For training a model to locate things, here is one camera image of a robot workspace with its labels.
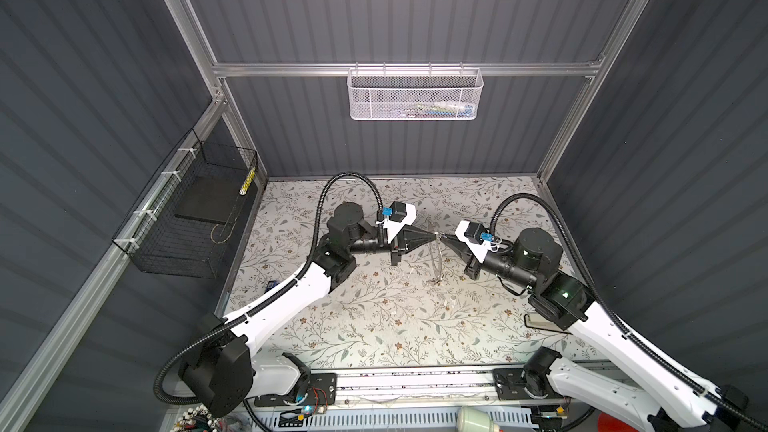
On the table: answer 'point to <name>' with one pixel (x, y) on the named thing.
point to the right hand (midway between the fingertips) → (448, 237)
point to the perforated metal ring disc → (437, 259)
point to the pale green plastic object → (473, 419)
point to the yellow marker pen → (247, 181)
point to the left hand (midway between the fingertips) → (436, 235)
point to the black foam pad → (214, 197)
